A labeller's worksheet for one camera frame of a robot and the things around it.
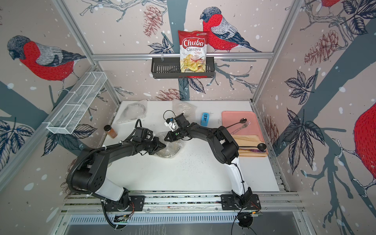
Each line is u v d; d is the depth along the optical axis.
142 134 0.76
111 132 0.95
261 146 0.92
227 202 0.73
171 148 0.92
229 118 1.09
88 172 0.45
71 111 0.74
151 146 0.80
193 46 0.83
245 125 1.05
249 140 0.97
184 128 0.79
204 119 1.07
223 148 0.55
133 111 1.13
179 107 1.11
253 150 0.92
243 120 1.07
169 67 0.95
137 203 0.73
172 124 0.87
